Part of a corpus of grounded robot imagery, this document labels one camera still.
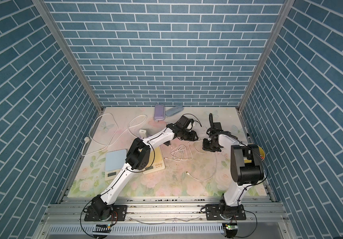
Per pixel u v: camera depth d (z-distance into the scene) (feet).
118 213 2.40
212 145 2.71
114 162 2.96
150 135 3.36
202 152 3.15
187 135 2.99
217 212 2.41
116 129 3.54
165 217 2.42
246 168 1.62
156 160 2.83
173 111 3.83
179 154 3.15
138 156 2.15
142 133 3.16
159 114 3.77
